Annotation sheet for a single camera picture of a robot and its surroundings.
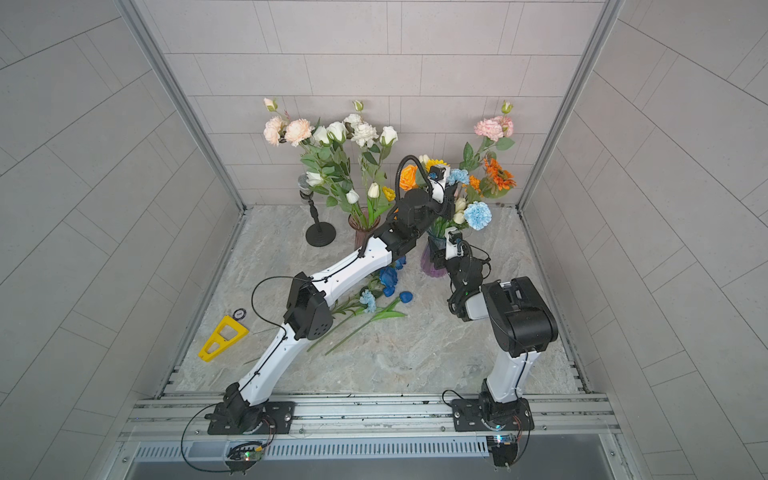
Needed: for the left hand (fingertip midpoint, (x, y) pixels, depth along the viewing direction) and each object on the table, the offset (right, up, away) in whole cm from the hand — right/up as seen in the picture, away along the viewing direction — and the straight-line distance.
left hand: (462, 182), depth 79 cm
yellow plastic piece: (-66, -45, +3) cm, 80 cm away
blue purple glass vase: (-8, -22, +2) cm, 23 cm away
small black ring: (-65, -38, +9) cm, 76 cm away
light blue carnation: (-26, -33, +6) cm, 42 cm away
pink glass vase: (-28, -10, +8) cm, 30 cm away
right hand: (-5, -14, +11) cm, 19 cm away
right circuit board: (+8, -64, -10) cm, 65 cm away
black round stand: (-45, -15, +27) cm, 55 cm away
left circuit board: (-52, -63, -14) cm, 83 cm away
